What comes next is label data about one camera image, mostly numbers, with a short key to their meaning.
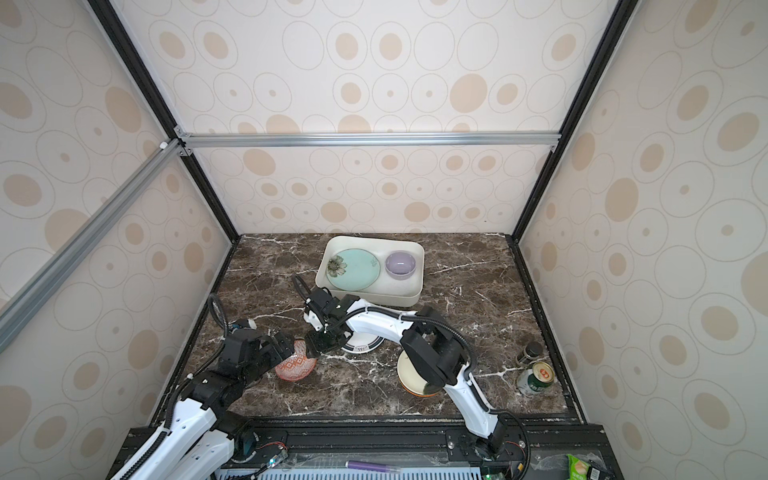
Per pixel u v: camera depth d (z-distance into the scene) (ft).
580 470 2.26
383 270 3.55
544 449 2.40
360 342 2.89
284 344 2.40
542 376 2.45
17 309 1.68
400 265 3.49
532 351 2.61
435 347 1.76
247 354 2.03
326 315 2.29
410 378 2.68
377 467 2.30
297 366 2.83
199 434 1.69
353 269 3.56
